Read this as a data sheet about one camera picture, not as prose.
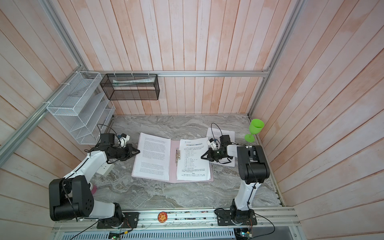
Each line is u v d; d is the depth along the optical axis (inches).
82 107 28.5
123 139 30.6
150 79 35.9
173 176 34.3
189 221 29.2
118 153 28.9
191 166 36.5
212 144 36.5
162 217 29.3
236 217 26.5
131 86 41.3
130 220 28.9
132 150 30.8
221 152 30.1
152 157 35.4
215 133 42.2
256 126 36.7
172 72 39.2
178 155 37.5
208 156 33.8
